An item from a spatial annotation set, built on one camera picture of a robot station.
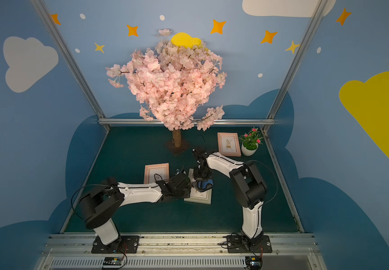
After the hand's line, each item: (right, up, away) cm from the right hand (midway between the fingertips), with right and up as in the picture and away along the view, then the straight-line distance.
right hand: (200, 178), depth 94 cm
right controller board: (+24, -33, -21) cm, 46 cm away
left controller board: (-39, -32, -22) cm, 55 cm away
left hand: (-5, -5, -4) cm, 9 cm away
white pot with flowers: (+31, +21, +6) cm, 38 cm away
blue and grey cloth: (+2, -3, -6) cm, 7 cm away
